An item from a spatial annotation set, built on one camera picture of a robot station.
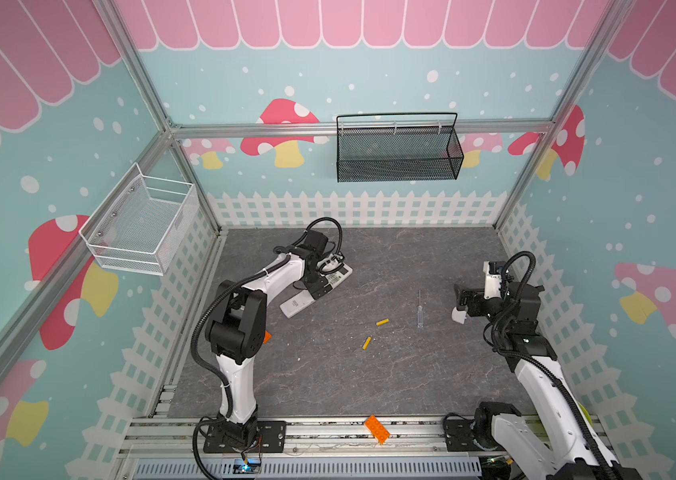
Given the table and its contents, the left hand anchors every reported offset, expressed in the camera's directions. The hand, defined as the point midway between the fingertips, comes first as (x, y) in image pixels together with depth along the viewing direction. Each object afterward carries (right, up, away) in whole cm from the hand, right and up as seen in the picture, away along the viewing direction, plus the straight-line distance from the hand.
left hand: (327, 340), depth 91 cm
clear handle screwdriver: (+29, +7, +3) cm, 30 cm away
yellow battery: (+17, +5, +3) cm, 18 cm away
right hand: (+33, +12, +4) cm, 35 cm away
